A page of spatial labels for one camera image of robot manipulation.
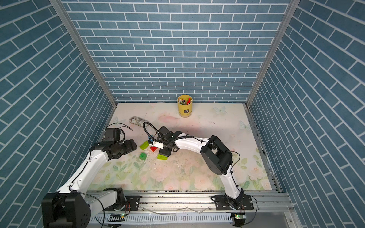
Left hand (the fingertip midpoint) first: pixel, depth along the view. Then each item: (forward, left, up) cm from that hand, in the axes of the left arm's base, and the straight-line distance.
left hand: (134, 147), depth 84 cm
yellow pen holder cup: (+35, -30, +1) cm, 46 cm away
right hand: (+3, -17, -6) cm, 18 cm away
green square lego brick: (-3, -4, -6) cm, 8 cm away
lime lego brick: (-3, -16, -8) cm, 18 cm away
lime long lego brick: (+6, -2, -10) cm, 12 cm away
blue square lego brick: (0, -11, +8) cm, 14 cm away
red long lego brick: (+4, -9, -9) cm, 13 cm away
